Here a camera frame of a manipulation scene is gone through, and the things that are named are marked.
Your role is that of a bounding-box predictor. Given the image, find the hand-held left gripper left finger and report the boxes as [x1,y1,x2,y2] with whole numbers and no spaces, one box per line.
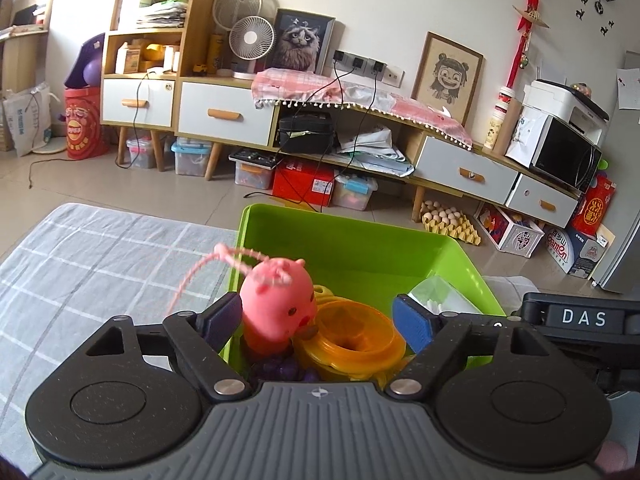
[82,291,252,404]

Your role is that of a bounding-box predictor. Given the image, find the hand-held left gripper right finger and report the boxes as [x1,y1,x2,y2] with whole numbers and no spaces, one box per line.
[385,294,557,404]

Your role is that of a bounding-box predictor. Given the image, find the clear cotton swab box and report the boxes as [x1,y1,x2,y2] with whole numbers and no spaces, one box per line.
[406,275,488,318]

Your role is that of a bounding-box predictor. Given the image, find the yellow toy bowl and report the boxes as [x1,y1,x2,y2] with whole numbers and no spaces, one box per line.
[292,285,407,384]

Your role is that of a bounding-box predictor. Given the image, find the pink pig toy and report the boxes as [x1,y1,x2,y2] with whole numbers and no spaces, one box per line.
[170,242,319,357]

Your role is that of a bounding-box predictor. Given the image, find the purple toy grapes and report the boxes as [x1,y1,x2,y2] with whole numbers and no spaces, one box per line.
[250,355,321,384]

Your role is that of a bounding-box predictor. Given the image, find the green plastic storage box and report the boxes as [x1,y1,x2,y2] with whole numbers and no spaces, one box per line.
[220,203,507,377]

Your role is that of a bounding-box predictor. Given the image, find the blue white carton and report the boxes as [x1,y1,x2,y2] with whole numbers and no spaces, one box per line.
[544,225,608,278]

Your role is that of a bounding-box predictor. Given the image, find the yellow egg tray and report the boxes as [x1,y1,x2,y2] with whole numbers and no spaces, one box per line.
[420,200,482,246]

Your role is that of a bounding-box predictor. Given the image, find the red gift box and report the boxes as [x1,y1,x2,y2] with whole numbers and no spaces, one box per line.
[572,172,618,240]

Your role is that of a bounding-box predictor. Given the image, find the white printed crate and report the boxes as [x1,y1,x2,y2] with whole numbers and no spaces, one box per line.
[474,202,546,260]

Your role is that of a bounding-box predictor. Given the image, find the silver refrigerator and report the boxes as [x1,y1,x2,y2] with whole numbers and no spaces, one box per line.
[590,50,640,295]

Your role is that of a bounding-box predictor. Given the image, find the clear bin pink contents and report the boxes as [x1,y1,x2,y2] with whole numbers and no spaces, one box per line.
[332,175,378,211]

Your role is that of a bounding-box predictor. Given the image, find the clear bin black lid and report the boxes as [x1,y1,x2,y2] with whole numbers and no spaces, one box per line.
[229,149,281,191]

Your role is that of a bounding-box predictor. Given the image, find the red cardboard box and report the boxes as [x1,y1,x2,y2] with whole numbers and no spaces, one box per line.
[272,157,335,208]

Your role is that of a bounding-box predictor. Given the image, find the clear bin blue lid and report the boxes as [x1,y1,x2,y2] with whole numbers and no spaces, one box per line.
[171,137,213,177]

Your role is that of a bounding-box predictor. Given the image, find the black microwave oven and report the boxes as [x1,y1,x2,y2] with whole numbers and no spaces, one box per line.
[530,114,603,193]

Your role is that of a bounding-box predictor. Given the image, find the pile of folded papers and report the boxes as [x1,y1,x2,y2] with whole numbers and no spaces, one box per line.
[337,127,416,178]

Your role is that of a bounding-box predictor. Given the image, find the long wooden tv stand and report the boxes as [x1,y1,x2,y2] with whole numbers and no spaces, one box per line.
[175,75,587,231]

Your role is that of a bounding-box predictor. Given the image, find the small clear storage bin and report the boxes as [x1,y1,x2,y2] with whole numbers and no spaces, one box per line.
[126,136,163,170]

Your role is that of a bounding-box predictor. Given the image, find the black bag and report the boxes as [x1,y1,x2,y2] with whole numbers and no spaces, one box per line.
[277,112,335,155]

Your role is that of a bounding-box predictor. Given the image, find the printed paper cup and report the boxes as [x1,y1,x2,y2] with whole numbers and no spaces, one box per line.
[484,112,506,150]

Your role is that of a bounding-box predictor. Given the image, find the white printer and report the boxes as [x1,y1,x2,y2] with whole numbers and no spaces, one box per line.
[522,80,611,123]

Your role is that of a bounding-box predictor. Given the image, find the red printed bucket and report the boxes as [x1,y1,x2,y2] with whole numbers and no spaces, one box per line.
[64,86,108,161]

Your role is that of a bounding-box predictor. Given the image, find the framed girl drawing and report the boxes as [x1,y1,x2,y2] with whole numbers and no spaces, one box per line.
[411,31,485,126]

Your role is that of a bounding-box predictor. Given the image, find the pink checked cloth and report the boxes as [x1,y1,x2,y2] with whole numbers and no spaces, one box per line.
[251,67,473,151]

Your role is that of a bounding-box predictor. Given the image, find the yellow bottle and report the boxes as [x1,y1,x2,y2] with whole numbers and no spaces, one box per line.
[207,34,225,76]

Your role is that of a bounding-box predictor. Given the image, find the white woven sack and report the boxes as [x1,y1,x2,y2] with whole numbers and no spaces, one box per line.
[2,82,52,157]

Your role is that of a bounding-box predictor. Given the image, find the small white fan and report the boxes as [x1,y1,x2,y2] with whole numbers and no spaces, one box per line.
[229,16,277,81]

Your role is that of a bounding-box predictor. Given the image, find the purple balloon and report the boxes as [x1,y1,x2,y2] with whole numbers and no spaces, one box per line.
[64,32,107,88]

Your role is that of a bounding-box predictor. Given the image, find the framed cat picture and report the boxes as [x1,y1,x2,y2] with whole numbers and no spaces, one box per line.
[272,8,337,76]

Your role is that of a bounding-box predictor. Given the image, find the wooden shelf cabinet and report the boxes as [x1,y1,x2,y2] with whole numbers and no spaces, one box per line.
[101,0,218,172]

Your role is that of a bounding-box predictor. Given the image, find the red hanging ornament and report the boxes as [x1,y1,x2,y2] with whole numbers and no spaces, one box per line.
[506,0,550,86]

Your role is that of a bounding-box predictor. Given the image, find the stack of papers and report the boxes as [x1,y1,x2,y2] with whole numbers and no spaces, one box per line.
[136,0,190,30]

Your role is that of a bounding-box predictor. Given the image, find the large white fan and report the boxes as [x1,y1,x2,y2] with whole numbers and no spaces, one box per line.
[212,0,263,31]

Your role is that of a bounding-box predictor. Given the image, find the white drawer wooden handle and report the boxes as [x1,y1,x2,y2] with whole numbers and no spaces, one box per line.
[506,175,581,228]
[178,81,278,141]
[415,136,519,200]
[101,79,177,126]

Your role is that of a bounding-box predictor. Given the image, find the black power cable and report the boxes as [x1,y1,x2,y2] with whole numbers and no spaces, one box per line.
[242,60,386,212]

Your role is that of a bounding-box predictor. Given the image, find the black wall socket strip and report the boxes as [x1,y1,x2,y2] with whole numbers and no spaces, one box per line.
[332,50,387,78]

